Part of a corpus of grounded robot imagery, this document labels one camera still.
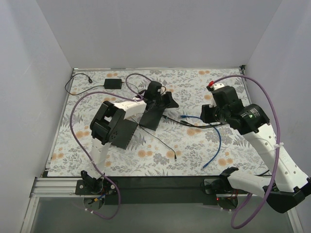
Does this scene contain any black network switch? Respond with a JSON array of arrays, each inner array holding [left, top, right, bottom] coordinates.
[[112, 119, 138, 150], [139, 109, 164, 131]]

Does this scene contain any black ethernet cable teal plug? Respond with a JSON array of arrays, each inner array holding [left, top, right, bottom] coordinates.
[[162, 115, 224, 169]]

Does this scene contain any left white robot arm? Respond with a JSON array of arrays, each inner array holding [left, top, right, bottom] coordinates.
[[81, 81, 179, 190]]

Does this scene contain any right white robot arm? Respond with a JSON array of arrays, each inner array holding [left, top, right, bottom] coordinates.
[[200, 83, 311, 213]]

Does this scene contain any floral patterned table mat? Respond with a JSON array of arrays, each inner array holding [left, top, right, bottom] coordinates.
[[50, 68, 273, 177]]

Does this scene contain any black power adapter brick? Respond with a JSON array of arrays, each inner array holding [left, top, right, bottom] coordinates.
[[104, 79, 122, 90]]

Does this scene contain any thin black adapter cable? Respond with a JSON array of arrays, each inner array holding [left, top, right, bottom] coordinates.
[[121, 82, 178, 162]]

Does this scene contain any blue ethernet cable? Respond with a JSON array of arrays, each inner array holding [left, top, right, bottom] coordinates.
[[179, 114, 222, 170]]

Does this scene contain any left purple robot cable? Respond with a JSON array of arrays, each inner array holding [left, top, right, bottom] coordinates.
[[70, 73, 156, 220]]

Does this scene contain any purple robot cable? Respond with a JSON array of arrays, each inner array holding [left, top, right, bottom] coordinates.
[[213, 75, 282, 230], [70, 73, 156, 220]]

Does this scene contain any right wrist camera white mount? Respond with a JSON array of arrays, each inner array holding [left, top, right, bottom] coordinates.
[[207, 81, 225, 92]]

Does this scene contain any thin black power input cord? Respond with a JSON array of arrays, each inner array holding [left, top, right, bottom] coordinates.
[[64, 73, 105, 96]]

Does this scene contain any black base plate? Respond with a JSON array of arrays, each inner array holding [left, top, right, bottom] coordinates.
[[75, 176, 240, 206]]

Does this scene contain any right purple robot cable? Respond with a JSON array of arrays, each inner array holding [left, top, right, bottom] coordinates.
[[213, 75, 282, 230]]

